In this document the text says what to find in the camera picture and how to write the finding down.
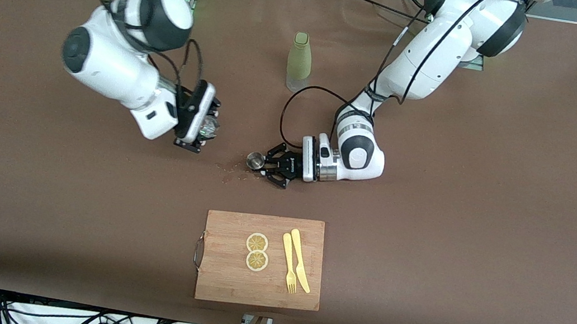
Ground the small clear glass cup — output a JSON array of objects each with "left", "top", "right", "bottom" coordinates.
[{"left": 197, "top": 114, "right": 222, "bottom": 141}]

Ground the steel double jigger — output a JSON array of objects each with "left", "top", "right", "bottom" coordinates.
[{"left": 245, "top": 151, "right": 276, "bottom": 176}]

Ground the yellow lemon slice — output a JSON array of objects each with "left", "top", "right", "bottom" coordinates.
[
  {"left": 244, "top": 248, "right": 271, "bottom": 274},
  {"left": 245, "top": 232, "right": 270, "bottom": 255}
]

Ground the yellow plastic fork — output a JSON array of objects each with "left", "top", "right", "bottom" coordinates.
[{"left": 275, "top": 232, "right": 305, "bottom": 295}]

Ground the yellow plastic knife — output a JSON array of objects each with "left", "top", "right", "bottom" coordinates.
[{"left": 282, "top": 228, "right": 319, "bottom": 294}]

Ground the green sleeved glass bottle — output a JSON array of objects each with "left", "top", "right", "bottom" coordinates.
[{"left": 283, "top": 30, "right": 316, "bottom": 95}]

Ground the wooden cutting board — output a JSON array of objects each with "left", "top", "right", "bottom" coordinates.
[{"left": 189, "top": 204, "right": 331, "bottom": 317}]

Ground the brown table cover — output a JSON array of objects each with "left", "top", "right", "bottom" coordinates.
[{"left": 0, "top": 0, "right": 577, "bottom": 324}]

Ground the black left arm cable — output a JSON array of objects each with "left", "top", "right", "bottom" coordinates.
[{"left": 276, "top": 0, "right": 495, "bottom": 176}]

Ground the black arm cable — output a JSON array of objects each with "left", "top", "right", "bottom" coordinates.
[
  {"left": 276, "top": 0, "right": 495, "bottom": 176},
  {"left": 139, "top": 32, "right": 209, "bottom": 110}
]

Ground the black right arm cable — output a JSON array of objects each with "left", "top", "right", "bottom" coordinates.
[{"left": 139, "top": 32, "right": 209, "bottom": 110}]

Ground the thin black power cable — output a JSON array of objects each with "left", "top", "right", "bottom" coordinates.
[{"left": 350, "top": 0, "right": 427, "bottom": 25}]

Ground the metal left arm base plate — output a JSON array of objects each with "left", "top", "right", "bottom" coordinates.
[{"left": 457, "top": 53, "right": 486, "bottom": 72}]

